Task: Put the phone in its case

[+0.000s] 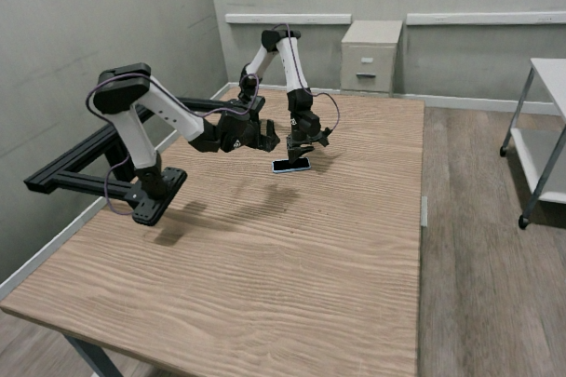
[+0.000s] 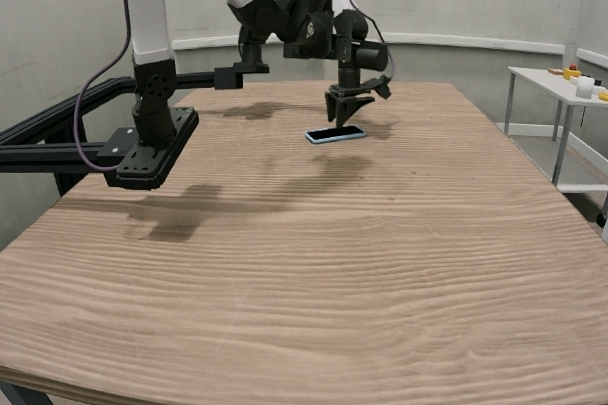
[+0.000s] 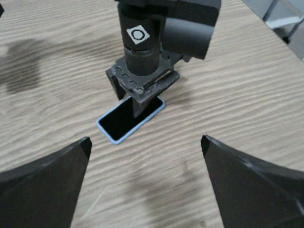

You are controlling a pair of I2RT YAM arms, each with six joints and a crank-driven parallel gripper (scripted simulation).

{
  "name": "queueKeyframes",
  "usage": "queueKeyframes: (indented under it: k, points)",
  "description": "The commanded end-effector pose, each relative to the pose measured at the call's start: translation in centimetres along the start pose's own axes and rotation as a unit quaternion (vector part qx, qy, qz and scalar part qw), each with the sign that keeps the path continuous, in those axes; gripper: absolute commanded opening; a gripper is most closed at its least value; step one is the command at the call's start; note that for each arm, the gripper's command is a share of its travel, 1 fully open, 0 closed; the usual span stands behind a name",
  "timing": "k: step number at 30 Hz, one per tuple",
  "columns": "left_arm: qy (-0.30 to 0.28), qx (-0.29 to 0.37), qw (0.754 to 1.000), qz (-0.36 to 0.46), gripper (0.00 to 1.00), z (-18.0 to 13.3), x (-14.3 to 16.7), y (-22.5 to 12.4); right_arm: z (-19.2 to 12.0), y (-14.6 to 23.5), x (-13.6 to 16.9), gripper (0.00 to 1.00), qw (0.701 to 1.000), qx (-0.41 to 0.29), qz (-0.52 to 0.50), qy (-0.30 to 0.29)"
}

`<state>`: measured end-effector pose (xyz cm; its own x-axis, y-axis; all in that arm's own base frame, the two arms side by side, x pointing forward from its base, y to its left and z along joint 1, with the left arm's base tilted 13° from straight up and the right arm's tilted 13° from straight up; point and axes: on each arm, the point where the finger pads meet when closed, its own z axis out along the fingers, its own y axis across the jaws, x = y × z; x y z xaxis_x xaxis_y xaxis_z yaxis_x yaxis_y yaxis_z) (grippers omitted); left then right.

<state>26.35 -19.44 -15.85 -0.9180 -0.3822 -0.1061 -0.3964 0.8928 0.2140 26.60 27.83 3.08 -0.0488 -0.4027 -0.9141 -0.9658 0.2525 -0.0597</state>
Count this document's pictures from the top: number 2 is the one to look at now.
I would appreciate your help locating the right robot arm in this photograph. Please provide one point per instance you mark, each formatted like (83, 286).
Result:
(155, 70)

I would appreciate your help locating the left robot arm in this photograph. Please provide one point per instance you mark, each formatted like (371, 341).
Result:
(369, 55)

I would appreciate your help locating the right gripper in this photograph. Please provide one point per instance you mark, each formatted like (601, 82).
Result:
(321, 47)

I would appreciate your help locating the black smartphone with light blue edge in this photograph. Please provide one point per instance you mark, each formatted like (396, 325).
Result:
(333, 132)

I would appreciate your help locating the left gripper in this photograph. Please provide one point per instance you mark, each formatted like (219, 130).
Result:
(349, 82)

